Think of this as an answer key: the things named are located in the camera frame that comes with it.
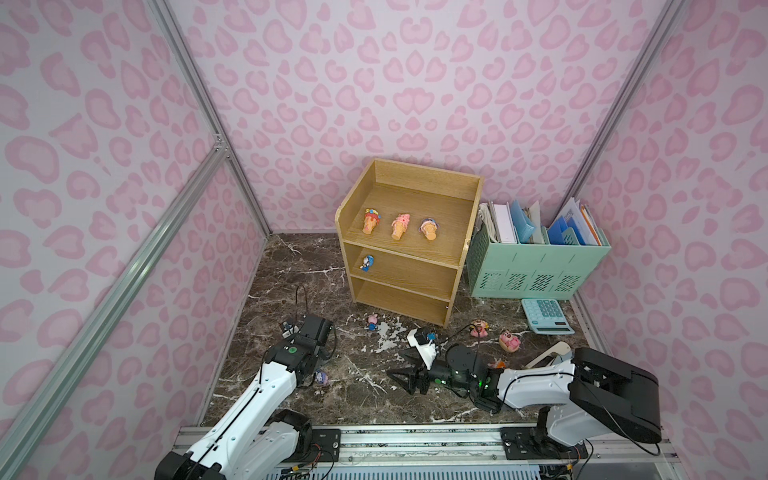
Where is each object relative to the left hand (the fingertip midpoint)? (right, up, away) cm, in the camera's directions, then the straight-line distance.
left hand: (317, 351), depth 83 cm
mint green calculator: (+69, +7, +10) cm, 70 cm away
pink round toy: (+55, +1, +5) cm, 55 cm away
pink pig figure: (+47, +5, +7) cm, 48 cm away
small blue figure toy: (+14, +25, +3) cm, 28 cm away
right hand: (+21, -1, -8) cm, 23 cm away
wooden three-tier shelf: (+27, +20, +3) cm, 34 cm away
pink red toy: (+50, -3, -1) cm, 50 cm away
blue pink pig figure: (+14, +6, +11) cm, 19 cm away
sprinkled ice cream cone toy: (+16, +36, -8) cm, 40 cm away
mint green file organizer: (+62, +23, +5) cm, 66 cm away
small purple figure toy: (+2, -7, -1) cm, 7 cm away
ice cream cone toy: (+30, +33, -10) cm, 46 cm away
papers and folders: (+56, +36, +3) cm, 66 cm away
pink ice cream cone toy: (+23, +34, -9) cm, 42 cm away
